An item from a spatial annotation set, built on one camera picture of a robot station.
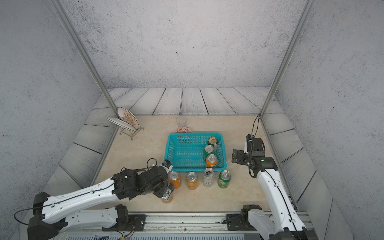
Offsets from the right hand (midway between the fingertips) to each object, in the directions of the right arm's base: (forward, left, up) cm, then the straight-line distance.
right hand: (244, 154), depth 79 cm
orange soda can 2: (-11, +27, -6) cm, 30 cm away
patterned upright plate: (+32, +74, -3) cm, 80 cm away
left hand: (-16, +37, -2) cm, 41 cm away
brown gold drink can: (+12, +16, -5) cm, 21 cm away
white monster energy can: (-11, +19, -3) cm, 22 cm away
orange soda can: (0, +17, -5) cm, 17 cm away
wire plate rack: (+23, +72, -10) cm, 77 cm away
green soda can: (+6, +18, -5) cm, 20 cm away
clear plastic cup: (+35, +37, -11) cm, 52 cm away
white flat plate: (+21, +71, +2) cm, 74 cm away
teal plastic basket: (+13, +33, -17) cm, 40 cm away
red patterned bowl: (+28, +35, -12) cm, 46 cm away
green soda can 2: (-9, +10, -6) cm, 15 cm away
